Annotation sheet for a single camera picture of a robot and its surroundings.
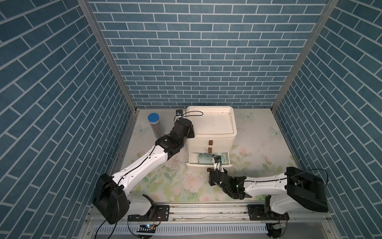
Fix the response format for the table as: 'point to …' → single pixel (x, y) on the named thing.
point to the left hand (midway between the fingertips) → (194, 126)
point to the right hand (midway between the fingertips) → (209, 172)
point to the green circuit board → (146, 228)
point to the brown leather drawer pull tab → (210, 142)
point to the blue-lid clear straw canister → (154, 119)
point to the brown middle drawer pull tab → (210, 150)
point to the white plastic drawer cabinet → (215, 130)
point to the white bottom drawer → (193, 161)
